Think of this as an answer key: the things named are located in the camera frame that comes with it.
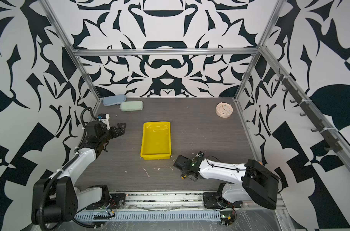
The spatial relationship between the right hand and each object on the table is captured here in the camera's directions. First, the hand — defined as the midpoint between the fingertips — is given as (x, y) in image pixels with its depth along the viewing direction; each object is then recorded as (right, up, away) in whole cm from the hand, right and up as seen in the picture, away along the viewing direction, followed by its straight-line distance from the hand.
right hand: (183, 169), depth 84 cm
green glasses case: (-38, +38, +27) cm, 60 cm away
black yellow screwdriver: (0, -2, -5) cm, 5 cm away
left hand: (-39, +26, +3) cm, 47 cm away
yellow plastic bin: (-17, +14, +12) cm, 25 cm away
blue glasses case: (-55, +42, +31) cm, 76 cm away
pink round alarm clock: (+33, +35, +26) cm, 54 cm away
